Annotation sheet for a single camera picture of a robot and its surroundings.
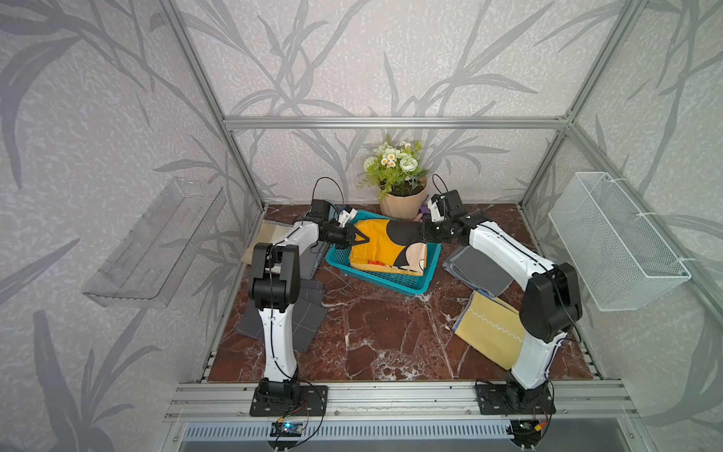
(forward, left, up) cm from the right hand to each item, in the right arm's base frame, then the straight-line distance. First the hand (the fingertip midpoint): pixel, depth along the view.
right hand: (419, 230), depth 91 cm
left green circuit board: (-52, +37, -16) cm, 66 cm away
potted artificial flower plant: (+13, +8, +13) cm, 20 cm away
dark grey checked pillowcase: (-22, +36, -15) cm, 45 cm away
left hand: (0, +18, -4) cm, 19 cm away
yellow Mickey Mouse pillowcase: (-2, +8, -5) cm, 10 cm away
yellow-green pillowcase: (-26, -21, -16) cm, 37 cm away
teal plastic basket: (-11, +1, -16) cm, 20 cm away
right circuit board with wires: (-53, -24, -18) cm, 61 cm away
